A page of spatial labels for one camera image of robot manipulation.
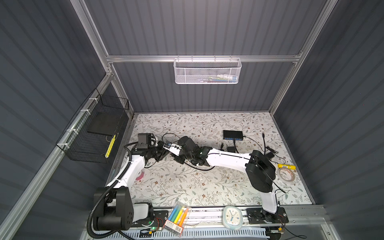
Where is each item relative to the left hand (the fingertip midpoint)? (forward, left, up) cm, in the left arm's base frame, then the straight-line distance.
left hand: (172, 148), depth 85 cm
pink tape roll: (-11, +19, -11) cm, 25 cm away
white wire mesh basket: (+69, -28, +9) cm, 75 cm away
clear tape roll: (-14, -68, -13) cm, 70 cm away
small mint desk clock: (-34, -29, -11) cm, 46 cm away
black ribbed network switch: (+16, -42, -12) cm, 46 cm away
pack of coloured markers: (-33, -3, -13) cm, 36 cm away
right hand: (-2, -1, -1) cm, 2 cm away
